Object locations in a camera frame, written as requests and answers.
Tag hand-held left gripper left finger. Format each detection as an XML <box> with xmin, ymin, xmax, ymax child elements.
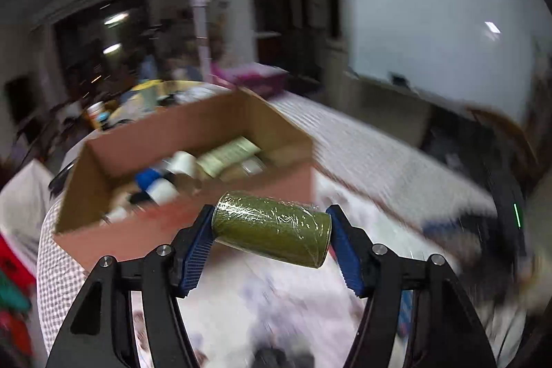
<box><xmin>45</xmin><ymin>205</ymin><xmax>216</xmax><ymax>368</ymax></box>

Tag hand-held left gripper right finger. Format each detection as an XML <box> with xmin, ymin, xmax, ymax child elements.
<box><xmin>325</xmin><ymin>204</ymin><xmax>499</xmax><ymax>368</ymax></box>

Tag green thread roll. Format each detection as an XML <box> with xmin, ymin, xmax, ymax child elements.
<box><xmin>211</xmin><ymin>190</ymin><xmax>333</xmax><ymax>269</ymax></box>

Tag brown cardboard box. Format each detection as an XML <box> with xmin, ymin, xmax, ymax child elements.
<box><xmin>52</xmin><ymin>87</ymin><xmax>317</xmax><ymax>274</ymax></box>

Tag white bottle with blue cap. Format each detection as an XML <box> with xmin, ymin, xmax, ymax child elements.
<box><xmin>135</xmin><ymin>168</ymin><xmax>178</xmax><ymax>206</ymax></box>

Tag white cylinder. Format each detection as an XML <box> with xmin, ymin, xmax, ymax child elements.
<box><xmin>170</xmin><ymin>151</ymin><xmax>198</xmax><ymax>176</ymax></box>

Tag beige printed packet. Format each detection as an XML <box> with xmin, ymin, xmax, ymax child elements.
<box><xmin>196</xmin><ymin>136</ymin><xmax>262</xmax><ymax>178</ymax></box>

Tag green cup with yellow lid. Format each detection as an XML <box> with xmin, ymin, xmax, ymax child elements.
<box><xmin>138</xmin><ymin>81</ymin><xmax>161</xmax><ymax>111</ymax></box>

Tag black device with green light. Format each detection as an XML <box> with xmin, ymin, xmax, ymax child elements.
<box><xmin>492</xmin><ymin>161</ymin><xmax>528</xmax><ymax>257</ymax></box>

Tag chair with white cover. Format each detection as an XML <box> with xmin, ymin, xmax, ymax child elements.
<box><xmin>0</xmin><ymin>159</ymin><xmax>57</xmax><ymax>261</ymax></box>

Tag green plastic stool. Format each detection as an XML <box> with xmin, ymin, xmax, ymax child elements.
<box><xmin>0</xmin><ymin>271</ymin><xmax>32</xmax><ymax>312</ymax></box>

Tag whiteboard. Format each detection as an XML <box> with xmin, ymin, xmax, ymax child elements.
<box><xmin>343</xmin><ymin>0</ymin><xmax>540</xmax><ymax>123</ymax></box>

